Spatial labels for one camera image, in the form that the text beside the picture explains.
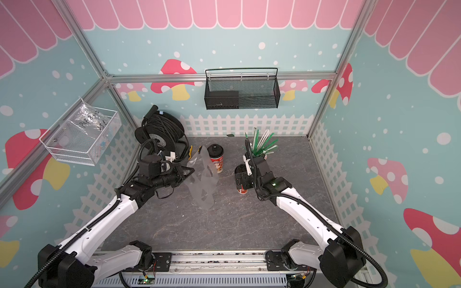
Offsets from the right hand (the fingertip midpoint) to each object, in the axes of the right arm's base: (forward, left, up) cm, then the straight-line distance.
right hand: (244, 174), depth 81 cm
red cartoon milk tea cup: (+15, +14, -1) cm, 20 cm away
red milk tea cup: (+4, +1, 0) cm, 4 cm away
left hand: (-2, +21, +5) cm, 22 cm away
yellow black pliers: (+29, +32, -17) cm, 46 cm away
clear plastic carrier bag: (-1, +18, -3) cm, 19 cm away
